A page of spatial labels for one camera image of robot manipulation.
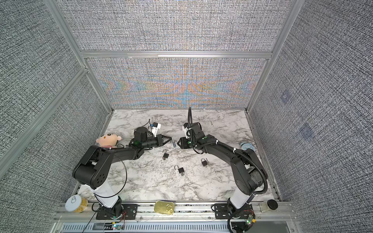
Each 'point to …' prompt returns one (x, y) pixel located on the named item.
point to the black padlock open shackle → (180, 170)
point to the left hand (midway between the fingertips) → (171, 139)
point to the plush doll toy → (108, 140)
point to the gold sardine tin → (164, 207)
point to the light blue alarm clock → (245, 145)
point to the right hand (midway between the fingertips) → (180, 142)
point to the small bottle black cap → (268, 205)
